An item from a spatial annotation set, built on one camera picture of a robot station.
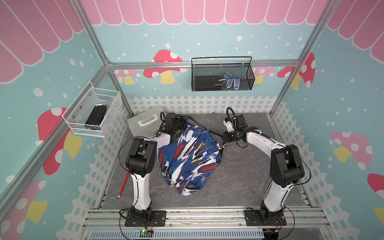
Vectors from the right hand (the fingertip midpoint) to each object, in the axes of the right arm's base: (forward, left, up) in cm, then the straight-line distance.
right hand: (225, 137), depth 96 cm
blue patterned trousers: (-18, +24, 0) cm, 30 cm away
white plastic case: (+9, +51, +4) cm, 52 cm away
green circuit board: (-50, +44, -11) cm, 67 cm away
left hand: (+13, +24, +9) cm, 28 cm away
